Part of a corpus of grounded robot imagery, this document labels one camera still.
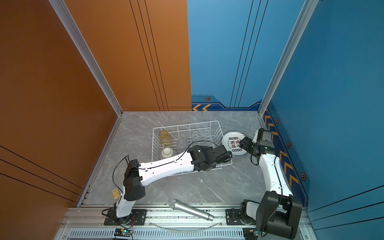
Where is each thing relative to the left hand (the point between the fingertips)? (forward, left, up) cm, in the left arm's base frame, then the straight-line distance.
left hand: (209, 152), depth 77 cm
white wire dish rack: (+20, +1, -11) cm, 23 cm away
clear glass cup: (+9, +16, -8) cm, 20 cm away
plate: (+18, -17, -15) cm, 29 cm away
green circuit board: (-33, +42, -20) cm, 57 cm away
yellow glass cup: (+19, +28, -17) cm, 38 cm away
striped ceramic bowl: (+5, +25, -11) cm, 27 cm away
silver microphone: (-22, +17, -14) cm, 31 cm away
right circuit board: (-33, -19, -18) cm, 42 cm away
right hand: (+8, -21, -3) cm, 23 cm away
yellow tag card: (-16, +50, -18) cm, 55 cm away
